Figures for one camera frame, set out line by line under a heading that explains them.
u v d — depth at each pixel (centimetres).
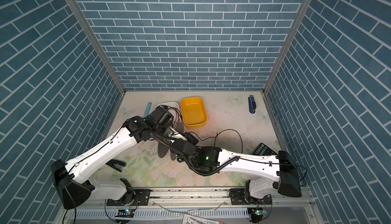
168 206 72
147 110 109
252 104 108
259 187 56
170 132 57
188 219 68
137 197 73
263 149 89
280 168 41
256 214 72
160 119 57
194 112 109
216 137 94
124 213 72
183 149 47
